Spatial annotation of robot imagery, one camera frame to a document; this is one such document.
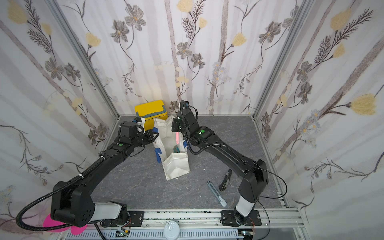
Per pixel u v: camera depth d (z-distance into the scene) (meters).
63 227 0.44
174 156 0.75
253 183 0.43
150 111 1.05
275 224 0.74
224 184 0.84
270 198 0.47
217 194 0.82
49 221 0.60
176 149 1.00
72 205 0.41
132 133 0.66
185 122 0.54
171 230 0.66
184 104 0.64
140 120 0.76
